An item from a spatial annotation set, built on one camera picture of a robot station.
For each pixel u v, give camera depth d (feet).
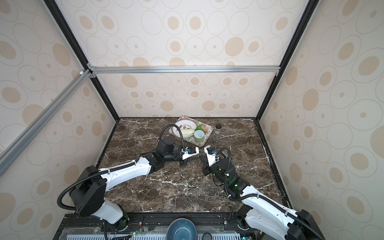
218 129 3.38
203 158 2.42
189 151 2.12
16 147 1.74
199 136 3.36
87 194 1.41
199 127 3.39
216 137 3.36
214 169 2.22
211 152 2.12
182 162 2.35
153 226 2.40
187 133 3.49
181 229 2.34
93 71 2.98
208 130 3.70
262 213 1.62
